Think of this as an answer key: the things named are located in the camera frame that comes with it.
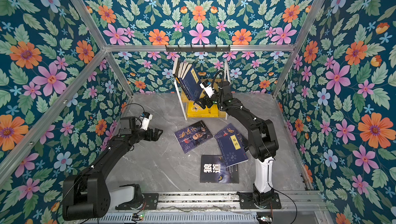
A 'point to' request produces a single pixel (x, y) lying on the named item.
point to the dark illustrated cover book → (193, 136)
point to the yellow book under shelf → (203, 115)
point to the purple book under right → (231, 142)
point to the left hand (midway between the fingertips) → (156, 125)
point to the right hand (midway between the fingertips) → (201, 94)
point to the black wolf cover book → (213, 170)
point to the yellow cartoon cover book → (194, 111)
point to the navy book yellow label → (183, 78)
